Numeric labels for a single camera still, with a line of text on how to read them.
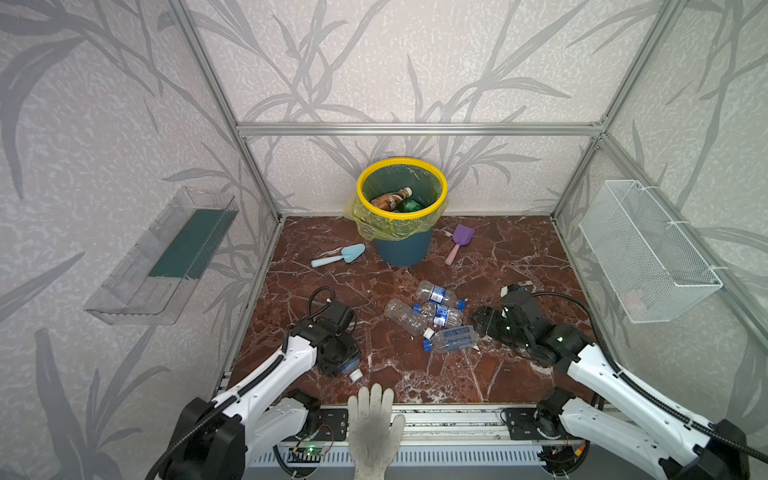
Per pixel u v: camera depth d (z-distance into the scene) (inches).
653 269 24.8
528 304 23.1
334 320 26.1
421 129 37.8
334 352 26.2
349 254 42.7
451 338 32.6
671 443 16.3
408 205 39.3
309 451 27.8
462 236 45.2
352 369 31.0
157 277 25.4
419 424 29.7
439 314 35.4
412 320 34.4
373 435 28.4
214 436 15.3
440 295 36.0
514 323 24.3
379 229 34.0
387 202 37.9
